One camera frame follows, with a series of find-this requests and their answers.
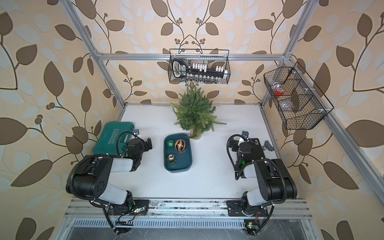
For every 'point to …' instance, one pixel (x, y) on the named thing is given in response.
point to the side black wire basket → (300, 101)
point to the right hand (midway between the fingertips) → (241, 138)
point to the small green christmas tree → (195, 113)
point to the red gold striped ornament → (180, 145)
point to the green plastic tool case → (111, 139)
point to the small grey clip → (267, 145)
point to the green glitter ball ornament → (170, 143)
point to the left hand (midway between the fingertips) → (138, 138)
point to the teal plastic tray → (177, 155)
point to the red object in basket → (277, 93)
